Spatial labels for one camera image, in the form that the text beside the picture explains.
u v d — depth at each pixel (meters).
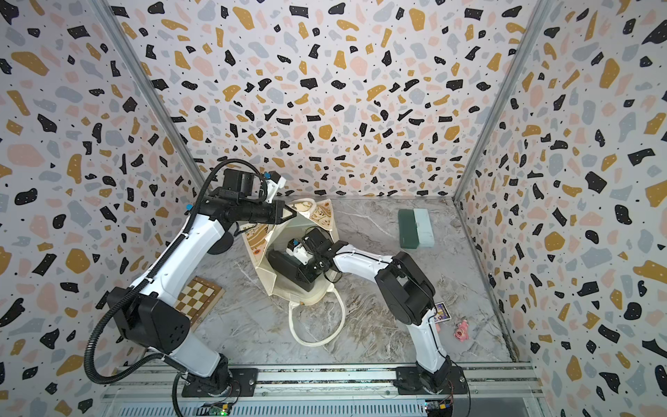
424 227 1.10
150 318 0.41
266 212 0.69
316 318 0.87
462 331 0.81
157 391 0.74
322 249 0.73
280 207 0.68
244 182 0.62
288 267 0.87
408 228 1.13
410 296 0.52
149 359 0.47
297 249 0.83
